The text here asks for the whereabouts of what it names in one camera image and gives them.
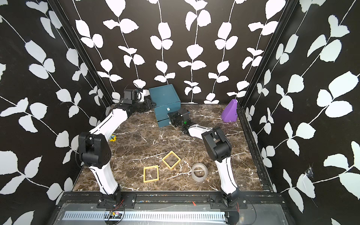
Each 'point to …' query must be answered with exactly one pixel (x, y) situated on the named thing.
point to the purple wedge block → (229, 113)
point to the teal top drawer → (168, 108)
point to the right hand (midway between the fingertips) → (165, 112)
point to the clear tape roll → (200, 165)
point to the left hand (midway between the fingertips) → (156, 102)
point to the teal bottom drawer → (163, 123)
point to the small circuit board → (115, 215)
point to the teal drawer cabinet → (165, 100)
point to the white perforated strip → (192, 216)
